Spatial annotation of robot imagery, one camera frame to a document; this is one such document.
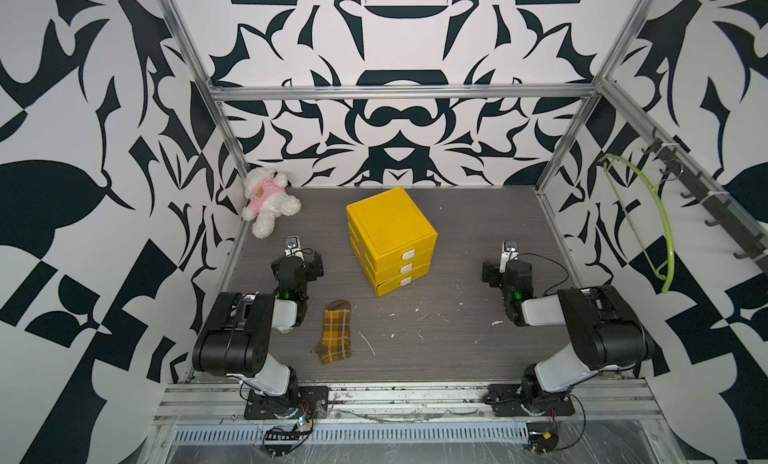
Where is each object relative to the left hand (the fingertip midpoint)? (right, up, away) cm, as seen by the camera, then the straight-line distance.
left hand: (295, 250), depth 94 cm
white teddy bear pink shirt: (-12, +17, +11) cm, 24 cm away
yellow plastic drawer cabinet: (+29, +5, -14) cm, 33 cm away
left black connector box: (+3, -42, -21) cm, 47 cm away
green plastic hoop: (+90, 0, -28) cm, 94 cm away
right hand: (+65, -2, +2) cm, 65 cm away
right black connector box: (+65, -41, -23) cm, 80 cm away
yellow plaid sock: (+14, -24, -11) cm, 30 cm away
